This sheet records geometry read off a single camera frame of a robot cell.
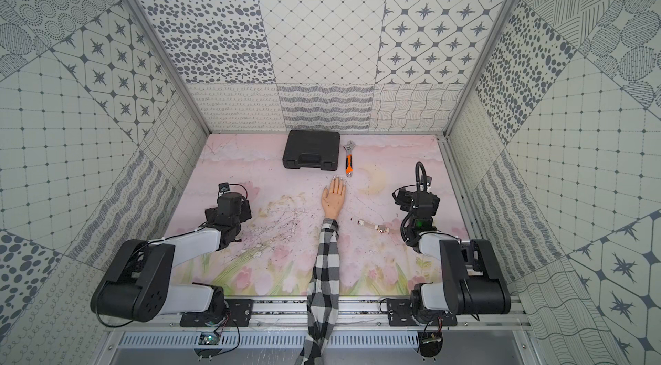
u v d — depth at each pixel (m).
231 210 0.72
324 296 0.72
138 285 0.43
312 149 1.15
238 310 0.75
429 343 0.72
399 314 0.73
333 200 0.96
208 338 0.72
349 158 1.11
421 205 0.68
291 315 0.76
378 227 0.91
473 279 0.44
